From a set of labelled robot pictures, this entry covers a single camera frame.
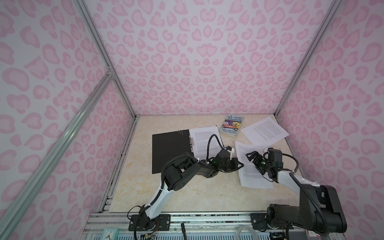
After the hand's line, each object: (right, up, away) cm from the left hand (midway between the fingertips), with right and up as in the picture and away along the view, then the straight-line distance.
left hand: (247, 164), depth 87 cm
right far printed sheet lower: (+2, -7, +1) cm, 7 cm away
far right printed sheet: (+21, +18, +24) cm, 37 cm away
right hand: (+4, +3, +4) cm, 6 cm away
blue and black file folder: (-51, +9, +18) cm, 54 cm away
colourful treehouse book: (-3, +23, +24) cm, 34 cm away
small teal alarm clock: (-69, -28, -18) cm, 76 cm away
